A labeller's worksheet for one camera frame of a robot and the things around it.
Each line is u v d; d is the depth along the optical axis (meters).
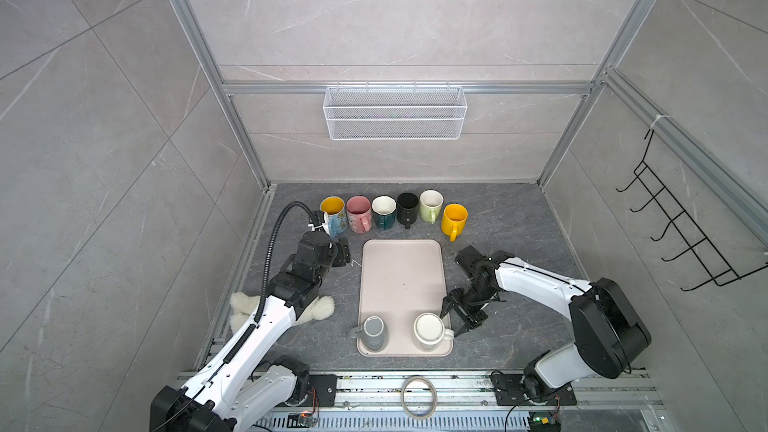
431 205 1.01
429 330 0.77
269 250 0.52
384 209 1.01
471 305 0.73
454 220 0.99
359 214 0.98
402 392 0.74
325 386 0.73
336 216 0.98
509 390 0.73
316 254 0.58
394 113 1.00
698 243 0.63
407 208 1.01
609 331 0.44
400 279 0.93
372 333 0.73
